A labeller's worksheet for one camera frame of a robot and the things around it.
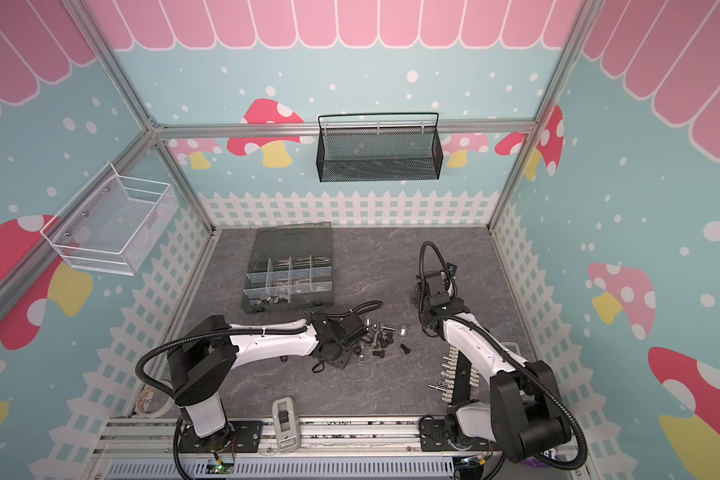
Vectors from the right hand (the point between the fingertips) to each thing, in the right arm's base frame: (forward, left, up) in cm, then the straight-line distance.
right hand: (431, 293), depth 89 cm
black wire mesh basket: (+37, +17, +24) cm, 47 cm away
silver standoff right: (-9, +9, -8) cm, 14 cm away
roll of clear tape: (-28, +77, -10) cm, 83 cm away
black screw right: (-13, +8, -10) cm, 19 cm away
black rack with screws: (-21, -6, -9) cm, 24 cm away
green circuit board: (-42, +55, -12) cm, 71 cm away
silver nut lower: (-16, +21, -10) cm, 28 cm away
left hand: (-16, +29, -10) cm, 35 cm away
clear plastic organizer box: (+14, +46, -6) cm, 49 cm away
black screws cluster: (-10, +15, -10) cm, 20 cm away
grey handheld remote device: (-34, +39, -7) cm, 52 cm away
